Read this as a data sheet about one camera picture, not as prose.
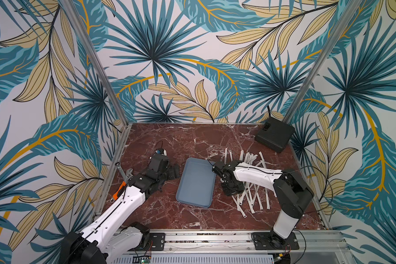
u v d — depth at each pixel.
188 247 0.73
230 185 0.75
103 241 0.40
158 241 0.73
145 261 0.71
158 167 0.59
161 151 0.70
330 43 0.79
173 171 0.72
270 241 0.68
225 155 1.03
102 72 0.90
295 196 0.47
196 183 0.91
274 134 1.07
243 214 0.81
